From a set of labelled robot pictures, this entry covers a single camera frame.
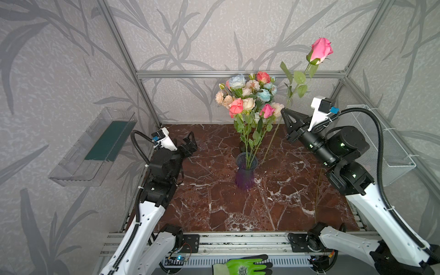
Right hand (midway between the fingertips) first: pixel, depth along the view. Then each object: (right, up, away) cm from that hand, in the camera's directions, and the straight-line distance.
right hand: (283, 109), depth 52 cm
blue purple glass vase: (-10, -29, +33) cm, 45 cm away
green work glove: (-10, -60, +16) cm, 63 cm away
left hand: (-34, -8, +16) cm, 38 cm away
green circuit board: (-37, -59, +18) cm, 72 cm away
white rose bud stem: (+29, -39, +36) cm, 61 cm away
